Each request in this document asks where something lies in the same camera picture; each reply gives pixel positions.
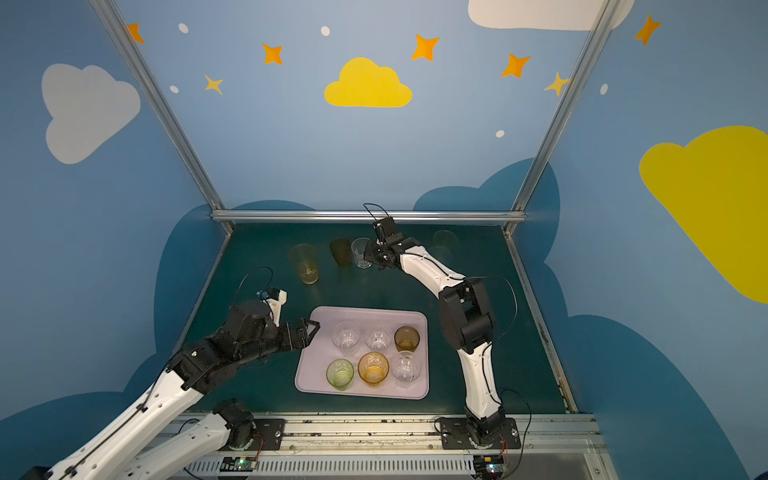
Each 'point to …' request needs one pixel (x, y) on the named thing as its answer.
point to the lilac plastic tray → (311, 369)
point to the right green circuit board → (488, 467)
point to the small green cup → (340, 373)
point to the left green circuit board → (238, 464)
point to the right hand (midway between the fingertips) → (369, 250)
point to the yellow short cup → (373, 368)
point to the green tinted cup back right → (444, 240)
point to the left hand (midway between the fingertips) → (310, 329)
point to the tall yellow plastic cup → (305, 256)
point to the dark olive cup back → (341, 250)
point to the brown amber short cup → (406, 338)
